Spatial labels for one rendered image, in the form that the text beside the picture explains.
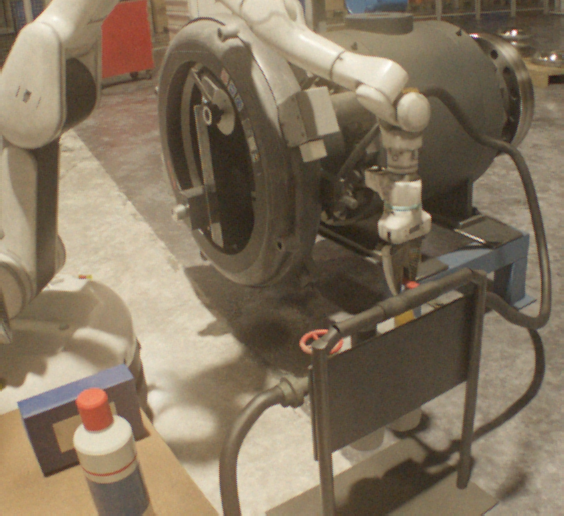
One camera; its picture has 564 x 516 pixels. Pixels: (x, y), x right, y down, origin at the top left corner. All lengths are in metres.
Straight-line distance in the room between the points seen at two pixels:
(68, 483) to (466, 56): 1.60
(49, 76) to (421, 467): 1.15
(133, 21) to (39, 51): 5.92
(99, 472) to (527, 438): 1.18
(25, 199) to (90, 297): 0.38
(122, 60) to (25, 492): 6.35
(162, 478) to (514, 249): 1.46
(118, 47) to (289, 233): 5.67
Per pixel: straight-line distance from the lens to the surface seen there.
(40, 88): 1.23
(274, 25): 1.21
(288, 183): 1.47
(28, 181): 1.36
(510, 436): 1.68
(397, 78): 1.13
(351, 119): 1.46
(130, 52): 7.12
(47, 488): 0.95
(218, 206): 1.73
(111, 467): 0.72
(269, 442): 1.65
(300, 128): 1.38
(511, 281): 2.15
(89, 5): 1.22
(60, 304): 1.71
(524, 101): 2.25
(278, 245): 1.55
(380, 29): 1.94
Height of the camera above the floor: 1.09
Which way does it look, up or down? 24 degrees down
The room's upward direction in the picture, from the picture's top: 5 degrees counter-clockwise
